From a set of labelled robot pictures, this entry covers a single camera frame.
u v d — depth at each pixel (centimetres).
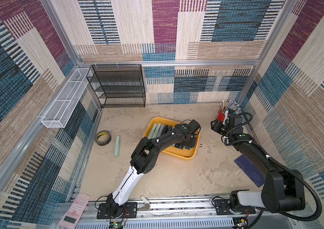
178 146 94
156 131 100
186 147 92
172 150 92
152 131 100
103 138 102
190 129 76
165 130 100
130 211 73
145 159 57
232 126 67
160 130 101
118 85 108
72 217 71
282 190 42
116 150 93
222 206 73
